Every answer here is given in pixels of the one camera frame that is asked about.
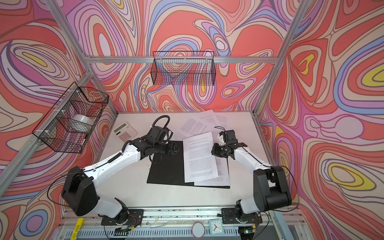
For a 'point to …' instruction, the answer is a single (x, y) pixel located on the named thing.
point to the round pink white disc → (198, 230)
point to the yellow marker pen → (75, 231)
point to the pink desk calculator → (125, 132)
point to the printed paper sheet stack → (197, 125)
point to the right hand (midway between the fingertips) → (212, 154)
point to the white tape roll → (83, 118)
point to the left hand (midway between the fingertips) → (178, 149)
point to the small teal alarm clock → (216, 227)
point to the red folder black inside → (170, 170)
